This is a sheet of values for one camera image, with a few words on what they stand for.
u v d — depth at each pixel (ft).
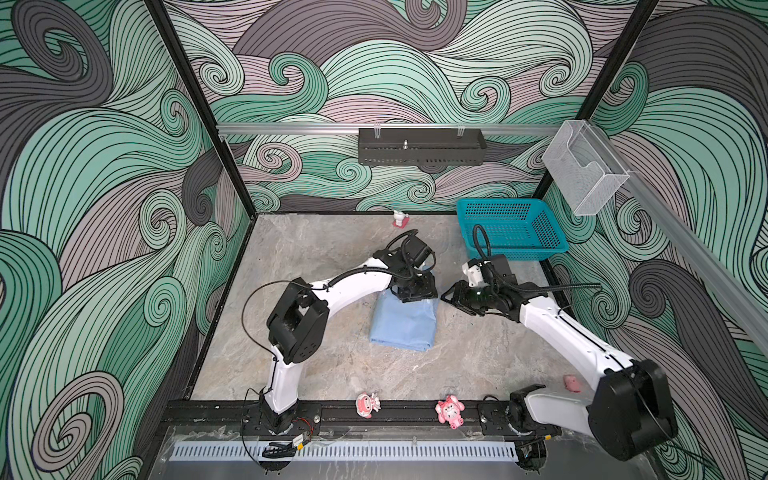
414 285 2.40
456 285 2.52
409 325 2.75
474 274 2.52
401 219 3.70
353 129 3.05
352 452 2.29
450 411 2.35
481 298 2.29
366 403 2.39
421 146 3.14
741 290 1.73
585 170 2.56
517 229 3.76
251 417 2.39
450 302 2.49
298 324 1.58
